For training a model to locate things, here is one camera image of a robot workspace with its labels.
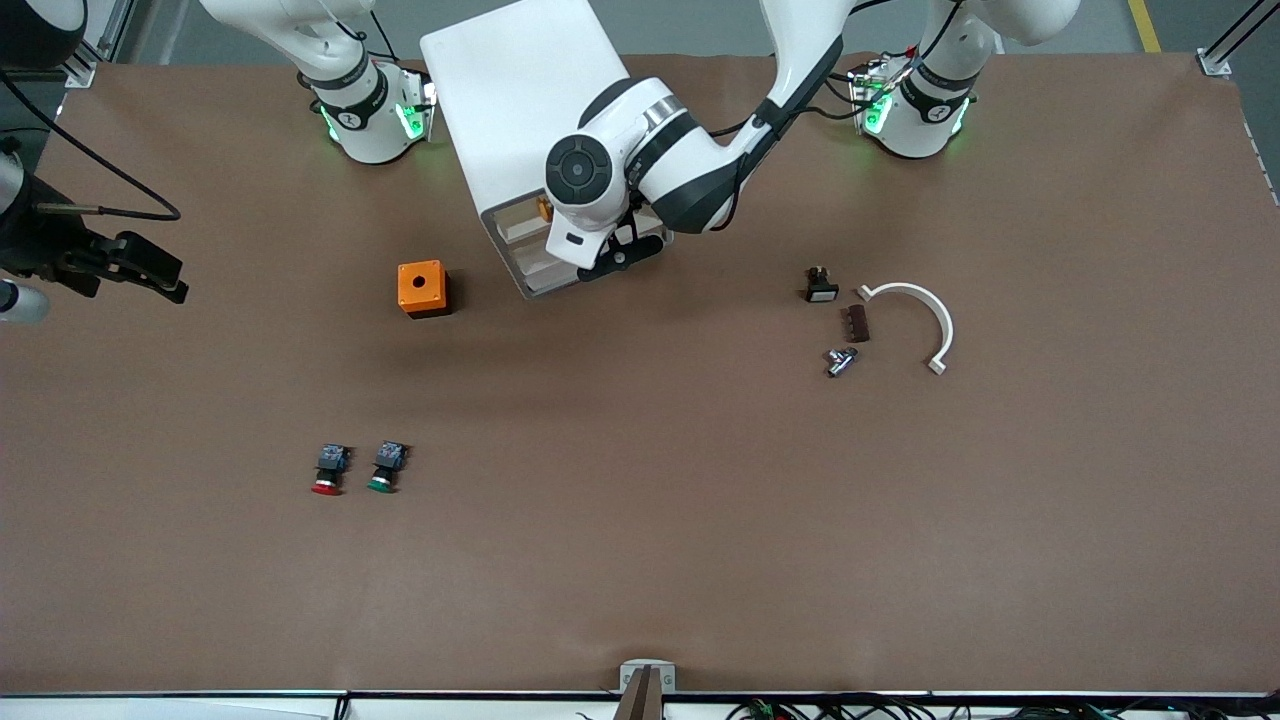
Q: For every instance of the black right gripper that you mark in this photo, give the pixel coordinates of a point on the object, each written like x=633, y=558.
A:
x=38, y=247

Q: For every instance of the yellow mushroom push button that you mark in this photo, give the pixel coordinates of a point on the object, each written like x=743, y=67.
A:
x=545, y=208

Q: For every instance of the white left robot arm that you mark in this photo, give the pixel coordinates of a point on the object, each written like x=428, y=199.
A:
x=700, y=180

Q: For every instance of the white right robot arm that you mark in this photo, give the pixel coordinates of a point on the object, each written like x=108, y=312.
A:
x=365, y=120

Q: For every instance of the red mushroom push button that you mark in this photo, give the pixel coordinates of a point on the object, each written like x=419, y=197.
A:
x=330, y=468

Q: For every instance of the green mushroom push button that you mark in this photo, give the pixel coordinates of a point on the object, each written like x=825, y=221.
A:
x=386, y=466

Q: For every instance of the small metal connector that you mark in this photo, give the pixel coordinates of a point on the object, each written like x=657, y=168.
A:
x=841, y=361

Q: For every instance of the brown terminal block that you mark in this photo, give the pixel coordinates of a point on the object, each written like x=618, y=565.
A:
x=859, y=324

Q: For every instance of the orange button enclosure box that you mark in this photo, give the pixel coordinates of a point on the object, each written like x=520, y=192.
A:
x=420, y=290

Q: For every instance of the black white rectangular switch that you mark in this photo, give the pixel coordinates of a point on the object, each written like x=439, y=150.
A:
x=822, y=288

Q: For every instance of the aluminium frame profile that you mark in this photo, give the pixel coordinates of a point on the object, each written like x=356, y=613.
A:
x=90, y=55
x=1214, y=62

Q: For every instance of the white curved plastic bracket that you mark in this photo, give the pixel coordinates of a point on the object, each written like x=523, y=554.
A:
x=935, y=305

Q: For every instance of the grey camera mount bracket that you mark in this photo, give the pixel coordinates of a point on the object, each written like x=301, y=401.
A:
x=647, y=680

